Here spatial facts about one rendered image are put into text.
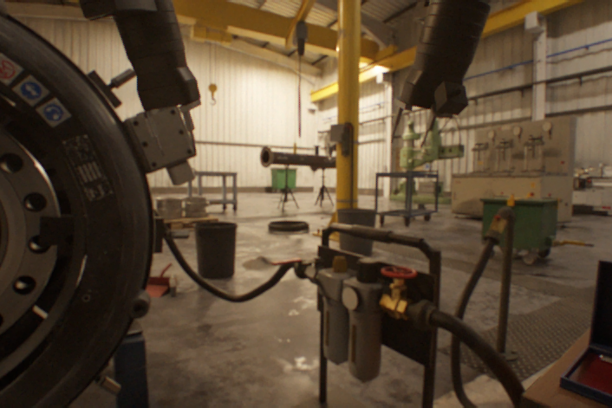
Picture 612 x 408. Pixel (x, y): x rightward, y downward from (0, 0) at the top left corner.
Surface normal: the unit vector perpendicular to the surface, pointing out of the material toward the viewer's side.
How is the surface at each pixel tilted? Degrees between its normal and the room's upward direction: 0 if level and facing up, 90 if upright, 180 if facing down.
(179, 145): 90
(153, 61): 122
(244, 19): 90
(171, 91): 113
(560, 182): 90
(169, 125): 90
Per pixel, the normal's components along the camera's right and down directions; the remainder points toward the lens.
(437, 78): 0.12, 0.41
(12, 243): 0.58, 0.06
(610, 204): -0.87, 0.03
